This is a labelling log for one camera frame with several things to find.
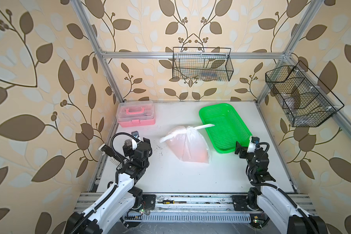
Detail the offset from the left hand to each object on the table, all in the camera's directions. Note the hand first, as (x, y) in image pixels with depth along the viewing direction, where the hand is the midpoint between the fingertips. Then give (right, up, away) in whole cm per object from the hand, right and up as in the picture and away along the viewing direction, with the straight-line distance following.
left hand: (133, 140), depth 80 cm
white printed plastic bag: (+30, -2, +2) cm, 30 cm away
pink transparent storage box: (-8, +15, +22) cm, 28 cm away
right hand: (+65, -2, +5) cm, 66 cm away
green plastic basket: (+62, +5, +24) cm, 67 cm away
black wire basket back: (+41, +49, +16) cm, 66 cm away
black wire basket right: (+90, +21, -8) cm, 93 cm away
